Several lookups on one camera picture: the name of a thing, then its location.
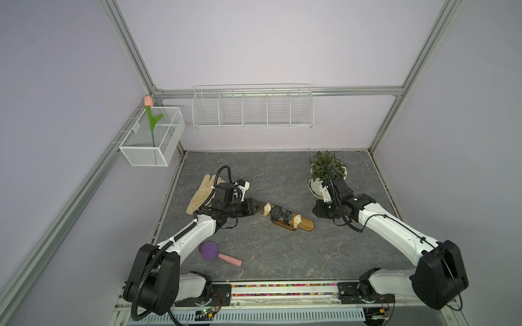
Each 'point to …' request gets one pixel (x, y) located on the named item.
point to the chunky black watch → (276, 212)
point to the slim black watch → (287, 216)
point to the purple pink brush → (209, 250)
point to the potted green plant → (320, 164)
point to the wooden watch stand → (306, 225)
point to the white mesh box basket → (137, 147)
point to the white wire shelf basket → (253, 106)
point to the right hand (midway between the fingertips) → (314, 209)
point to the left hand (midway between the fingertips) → (262, 207)
